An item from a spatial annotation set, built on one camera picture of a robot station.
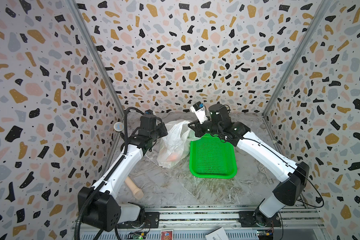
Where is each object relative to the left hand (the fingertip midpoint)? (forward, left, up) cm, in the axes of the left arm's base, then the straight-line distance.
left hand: (164, 124), depth 79 cm
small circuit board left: (-46, +12, -27) cm, 55 cm away
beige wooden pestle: (-28, +14, -23) cm, 39 cm away
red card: (-46, -2, -25) cm, 52 cm away
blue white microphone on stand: (-1, +24, 0) cm, 24 cm away
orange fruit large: (-11, -3, -17) cm, 20 cm away
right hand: (-5, -12, +7) cm, 15 cm away
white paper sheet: (-47, -26, -21) cm, 57 cm away
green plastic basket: (-6, -27, -27) cm, 39 cm away
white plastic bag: (-8, -5, -11) cm, 15 cm away
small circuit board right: (-47, -49, -27) cm, 73 cm away
